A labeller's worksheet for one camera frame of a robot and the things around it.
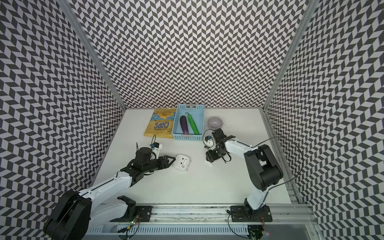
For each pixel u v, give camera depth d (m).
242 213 0.73
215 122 1.05
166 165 0.75
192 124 1.08
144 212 0.73
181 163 0.87
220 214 0.75
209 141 0.86
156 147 0.79
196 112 1.15
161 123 1.08
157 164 0.75
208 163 0.91
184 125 1.05
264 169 0.47
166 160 0.77
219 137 0.77
